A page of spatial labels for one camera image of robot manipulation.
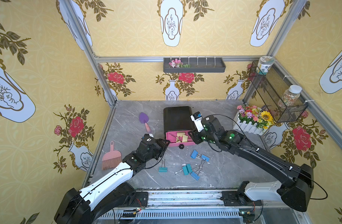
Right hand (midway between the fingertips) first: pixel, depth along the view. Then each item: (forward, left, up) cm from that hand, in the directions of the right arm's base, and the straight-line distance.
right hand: (193, 128), depth 77 cm
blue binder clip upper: (-6, -2, -21) cm, 22 cm away
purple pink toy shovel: (+22, +36, -21) cm, 47 cm away
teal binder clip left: (-16, +17, -22) cm, 32 cm away
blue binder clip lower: (-19, -2, -21) cm, 28 cm away
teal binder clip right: (-15, +2, -20) cm, 26 cm away
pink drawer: (-2, +13, -8) cm, 15 cm away
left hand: (-5, +15, -7) cm, 18 cm away
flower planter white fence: (+14, -39, -8) cm, 42 cm away
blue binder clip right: (-8, -9, -21) cm, 24 cm away
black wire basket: (+26, -53, +5) cm, 59 cm away
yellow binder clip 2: (-2, +5, -7) cm, 9 cm away
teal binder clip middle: (-17, +7, -21) cm, 28 cm away
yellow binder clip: (+1, +7, -8) cm, 11 cm away
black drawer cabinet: (+12, +10, -8) cm, 18 cm away
